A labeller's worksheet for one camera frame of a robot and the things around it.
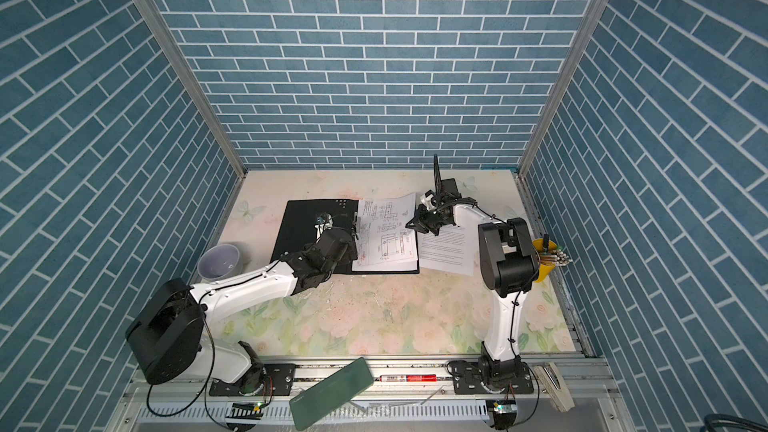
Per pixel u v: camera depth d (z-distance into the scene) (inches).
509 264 21.0
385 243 37.5
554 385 28.3
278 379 29.1
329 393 28.0
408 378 29.0
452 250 38.9
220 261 36.8
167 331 16.6
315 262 25.7
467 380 29.0
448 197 32.4
